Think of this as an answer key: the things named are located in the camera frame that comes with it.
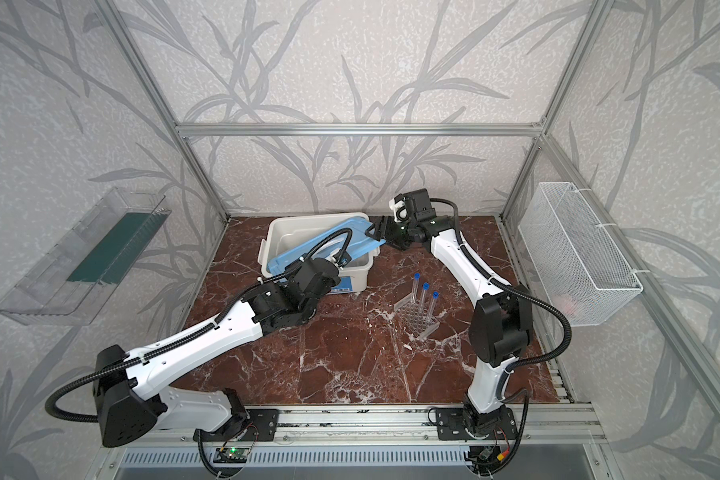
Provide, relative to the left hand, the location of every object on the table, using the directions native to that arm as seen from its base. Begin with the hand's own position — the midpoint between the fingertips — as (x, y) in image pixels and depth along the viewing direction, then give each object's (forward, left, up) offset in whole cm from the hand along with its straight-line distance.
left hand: (314, 255), depth 76 cm
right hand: (+12, -15, -2) cm, 19 cm away
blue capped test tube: (+11, -31, -29) cm, 43 cm away
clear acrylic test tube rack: (-6, -28, -24) cm, 37 cm away
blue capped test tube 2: (-6, -32, -10) cm, 34 cm away
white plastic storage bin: (+20, +14, -15) cm, 29 cm away
